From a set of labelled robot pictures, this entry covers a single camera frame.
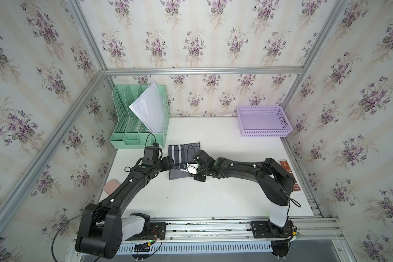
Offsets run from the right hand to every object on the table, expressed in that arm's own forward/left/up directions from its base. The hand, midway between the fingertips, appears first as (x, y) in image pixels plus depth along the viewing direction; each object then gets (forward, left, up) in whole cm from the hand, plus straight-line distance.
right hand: (193, 171), depth 90 cm
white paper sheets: (+33, +27, +18) cm, 46 cm away
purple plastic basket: (+44, -51, -5) cm, 68 cm away
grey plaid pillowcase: (+12, +8, -2) cm, 14 cm away
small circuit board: (-35, +21, -5) cm, 41 cm away
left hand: (+2, +13, +6) cm, 14 cm away
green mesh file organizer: (+26, +44, +1) cm, 51 cm away
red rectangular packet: (+6, -54, -3) cm, 55 cm away
